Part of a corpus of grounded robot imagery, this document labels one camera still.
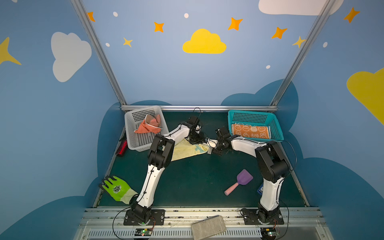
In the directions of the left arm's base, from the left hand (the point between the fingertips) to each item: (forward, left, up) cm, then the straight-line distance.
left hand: (206, 142), depth 102 cm
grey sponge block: (-50, +1, +1) cm, 50 cm away
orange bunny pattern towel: (+10, -32, +1) cm, 34 cm away
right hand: (-2, -7, 0) cm, 7 cm away
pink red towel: (+11, +39, +5) cm, 40 cm away
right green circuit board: (-51, -29, -3) cm, 59 cm away
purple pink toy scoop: (-24, -22, -2) cm, 33 cm away
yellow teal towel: (-5, +14, -3) cm, 15 cm away
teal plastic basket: (+20, -47, +4) cm, 51 cm away
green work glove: (-32, +51, -1) cm, 60 cm away
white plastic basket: (+1, +46, -3) cm, 46 cm away
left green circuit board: (-51, +32, -3) cm, 61 cm away
